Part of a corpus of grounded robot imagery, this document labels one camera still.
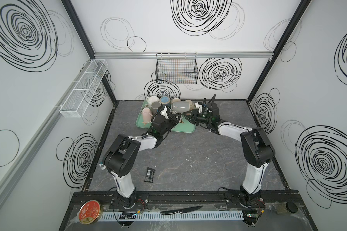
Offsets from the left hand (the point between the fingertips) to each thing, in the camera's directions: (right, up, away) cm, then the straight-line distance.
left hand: (181, 114), depth 87 cm
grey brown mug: (-19, +6, +15) cm, 25 cm away
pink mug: (-24, -1, +12) cm, 27 cm away
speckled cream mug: (-3, +11, +21) cm, 24 cm away
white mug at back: (-23, +12, +24) cm, 35 cm away
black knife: (-1, -48, -16) cm, 51 cm away
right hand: (+1, -1, 0) cm, 1 cm away
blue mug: (-12, +11, +19) cm, 25 cm away
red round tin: (-45, -47, -19) cm, 68 cm away
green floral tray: (+2, -8, +18) cm, 20 cm away
